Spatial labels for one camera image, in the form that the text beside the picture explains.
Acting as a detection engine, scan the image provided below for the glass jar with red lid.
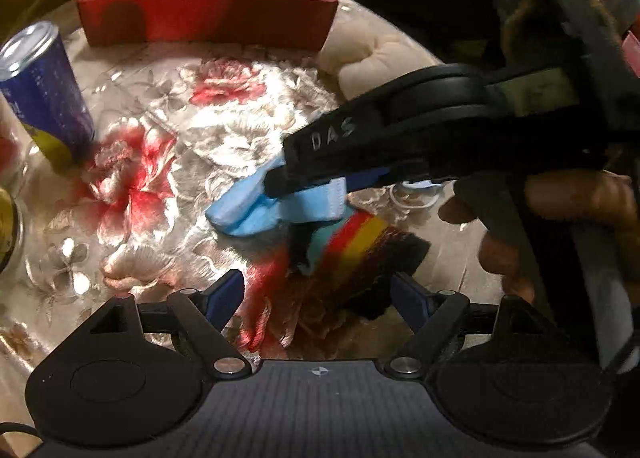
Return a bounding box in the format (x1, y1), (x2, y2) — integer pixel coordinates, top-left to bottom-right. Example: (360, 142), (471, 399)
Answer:
(0, 98), (33, 284)

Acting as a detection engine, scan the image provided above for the blue face mask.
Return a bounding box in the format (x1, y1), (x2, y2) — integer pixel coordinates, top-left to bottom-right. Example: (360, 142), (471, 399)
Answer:
(205, 165), (451, 239)

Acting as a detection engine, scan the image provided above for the blue drink can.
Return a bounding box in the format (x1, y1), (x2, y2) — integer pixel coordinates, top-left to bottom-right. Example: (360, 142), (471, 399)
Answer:
(0, 20), (96, 171)

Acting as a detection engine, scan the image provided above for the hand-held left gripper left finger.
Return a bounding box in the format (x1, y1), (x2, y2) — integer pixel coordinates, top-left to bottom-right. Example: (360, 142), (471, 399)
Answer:
(90, 269), (251, 381)

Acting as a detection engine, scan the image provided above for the brown plush toy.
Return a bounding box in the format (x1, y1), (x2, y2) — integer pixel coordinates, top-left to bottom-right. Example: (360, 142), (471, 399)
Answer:
(500, 0), (626, 74)

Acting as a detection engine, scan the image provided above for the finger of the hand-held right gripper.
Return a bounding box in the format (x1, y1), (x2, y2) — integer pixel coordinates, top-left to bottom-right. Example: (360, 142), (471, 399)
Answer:
(262, 160), (396, 200)

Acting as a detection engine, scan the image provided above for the person's right hand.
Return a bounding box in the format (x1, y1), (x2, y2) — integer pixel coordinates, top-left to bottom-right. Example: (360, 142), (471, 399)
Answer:
(439, 170), (640, 306)

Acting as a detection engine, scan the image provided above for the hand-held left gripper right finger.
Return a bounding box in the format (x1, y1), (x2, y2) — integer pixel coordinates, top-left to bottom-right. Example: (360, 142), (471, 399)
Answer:
(382, 272), (556, 381)

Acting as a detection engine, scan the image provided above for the floral tablecloth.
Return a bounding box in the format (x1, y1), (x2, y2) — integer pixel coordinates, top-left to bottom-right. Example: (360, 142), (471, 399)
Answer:
(0, 0), (551, 389)

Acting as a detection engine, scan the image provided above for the rainbow striped sock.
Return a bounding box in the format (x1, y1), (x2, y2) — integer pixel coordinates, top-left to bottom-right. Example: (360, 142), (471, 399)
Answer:
(287, 210), (432, 321)

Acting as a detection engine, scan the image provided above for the beige plush cushion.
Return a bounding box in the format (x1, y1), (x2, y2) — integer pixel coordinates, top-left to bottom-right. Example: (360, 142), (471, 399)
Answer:
(317, 28), (443, 101)

